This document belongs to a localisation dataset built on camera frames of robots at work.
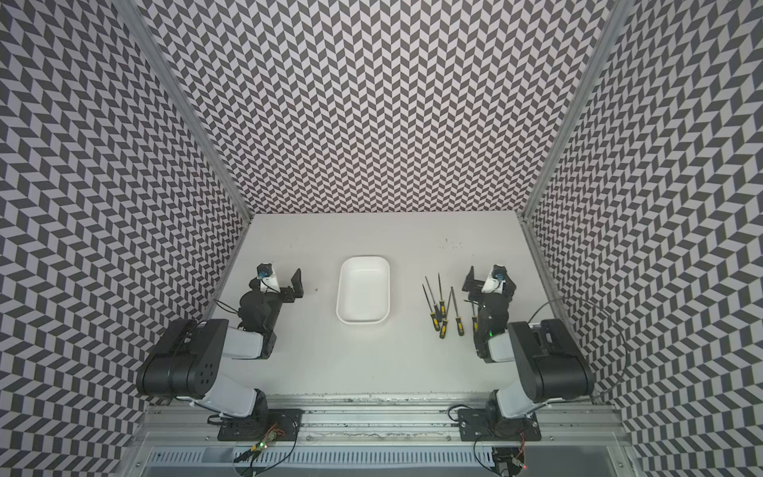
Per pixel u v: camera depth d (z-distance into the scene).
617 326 0.75
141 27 0.74
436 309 0.94
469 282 0.82
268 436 0.68
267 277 0.75
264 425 0.67
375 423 0.74
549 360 0.45
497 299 0.69
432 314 0.92
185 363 0.45
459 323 0.89
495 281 0.76
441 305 0.94
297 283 0.87
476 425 0.72
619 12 0.67
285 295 0.81
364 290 0.96
